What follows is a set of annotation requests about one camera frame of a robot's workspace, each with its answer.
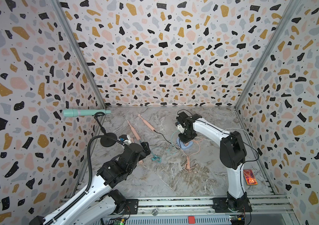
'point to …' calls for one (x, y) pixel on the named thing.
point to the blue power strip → (185, 147)
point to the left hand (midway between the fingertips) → (146, 146)
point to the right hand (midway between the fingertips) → (187, 140)
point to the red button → (191, 220)
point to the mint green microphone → (73, 112)
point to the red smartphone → (249, 177)
